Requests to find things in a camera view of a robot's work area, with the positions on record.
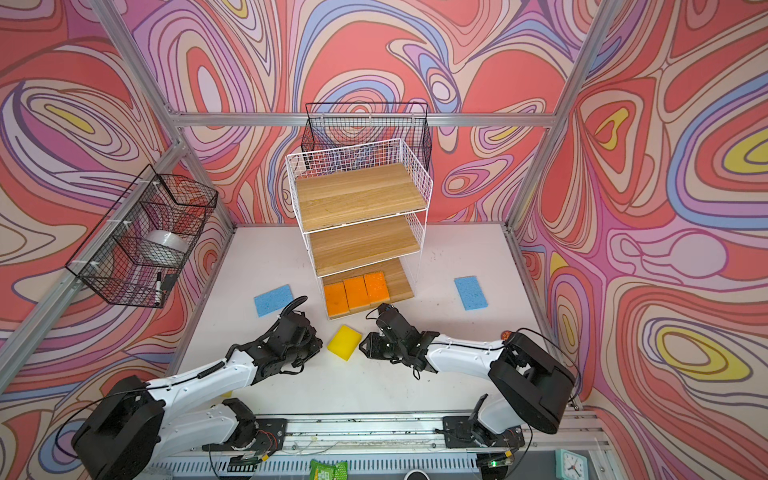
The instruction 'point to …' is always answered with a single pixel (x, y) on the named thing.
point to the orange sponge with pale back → (336, 300)
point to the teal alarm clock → (570, 466)
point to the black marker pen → (158, 289)
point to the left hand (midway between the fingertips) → (331, 339)
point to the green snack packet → (321, 471)
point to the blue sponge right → (471, 293)
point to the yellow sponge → (344, 342)
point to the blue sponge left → (273, 300)
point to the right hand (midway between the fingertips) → (365, 353)
